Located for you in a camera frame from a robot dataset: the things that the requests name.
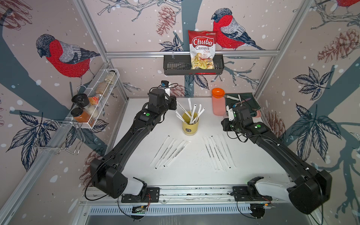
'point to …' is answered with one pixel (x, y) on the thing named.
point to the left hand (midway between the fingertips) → (177, 93)
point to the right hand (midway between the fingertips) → (222, 121)
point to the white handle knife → (231, 97)
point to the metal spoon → (241, 105)
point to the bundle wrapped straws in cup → (191, 119)
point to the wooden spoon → (236, 104)
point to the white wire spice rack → (97, 94)
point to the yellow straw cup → (189, 129)
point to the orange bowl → (218, 93)
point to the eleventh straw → (227, 147)
